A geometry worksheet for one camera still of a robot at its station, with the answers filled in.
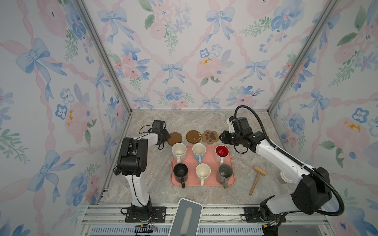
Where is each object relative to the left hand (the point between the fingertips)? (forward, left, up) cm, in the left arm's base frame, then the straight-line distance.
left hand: (168, 135), depth 104 cm
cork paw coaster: (-1, -30, -1) cm, 30 cm away
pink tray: (-22, -16, +2) cm, 27 cm away
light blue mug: (-13, -21, +1) cm, 25 cm away
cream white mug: (-26, -23, 0) cm, 35 cm away
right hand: (-12, -33, +16) cm, 39 cm away
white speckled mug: (-14, -8, 0) cm, 16 cm away
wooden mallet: (-26, -57, 0) cm, 63 cm away
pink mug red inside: (-15, -36, +1) cm, 38 cm away
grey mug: (-27, -36, +1) cm, 45 cm away
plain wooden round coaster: (-2, -5, -1) cm, 6 cm away
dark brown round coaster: (-1, -18, -1) cm, 18 cm away
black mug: (-27, -10, +1) cm, 29 cm away
